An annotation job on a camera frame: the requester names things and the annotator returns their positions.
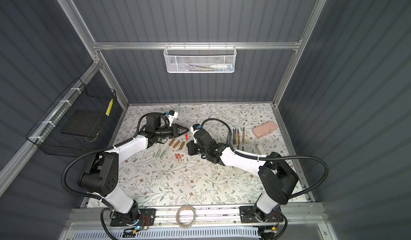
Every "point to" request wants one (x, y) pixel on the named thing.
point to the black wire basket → (46, 134)
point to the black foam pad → (82, 122)
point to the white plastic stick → (260, 149)
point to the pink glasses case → (264, 128)
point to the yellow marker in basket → (109, 107)
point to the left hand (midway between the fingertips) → (191, 132)
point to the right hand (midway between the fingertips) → (188, 144)
